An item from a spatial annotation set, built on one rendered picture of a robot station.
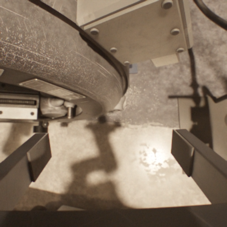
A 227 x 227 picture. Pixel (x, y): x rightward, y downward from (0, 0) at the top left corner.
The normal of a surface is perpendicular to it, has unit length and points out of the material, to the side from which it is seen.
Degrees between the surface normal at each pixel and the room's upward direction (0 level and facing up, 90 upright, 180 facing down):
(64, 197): 0
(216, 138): 0
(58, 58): 69
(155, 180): 0
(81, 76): 78
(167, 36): 90
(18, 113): 25
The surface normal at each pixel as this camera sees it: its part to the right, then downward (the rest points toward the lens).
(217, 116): -0.11, -0.15
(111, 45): 0.01, 0.99
